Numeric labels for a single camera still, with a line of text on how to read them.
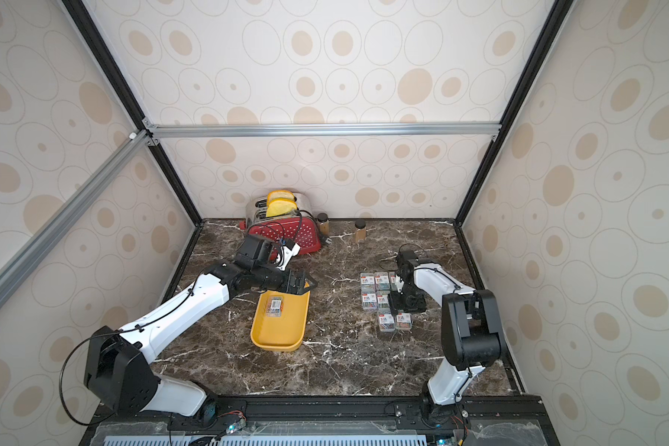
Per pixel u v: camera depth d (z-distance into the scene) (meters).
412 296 0.83
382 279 0.99
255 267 0.63
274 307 0.92
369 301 0.94
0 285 0.52
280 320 0.90
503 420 0.73
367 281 0.98
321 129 0.91
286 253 0.73
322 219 1.08
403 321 0.89
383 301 0.93
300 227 0.97
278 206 0.96
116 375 0.41
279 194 1.00
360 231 1.07
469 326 0.48
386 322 0.89
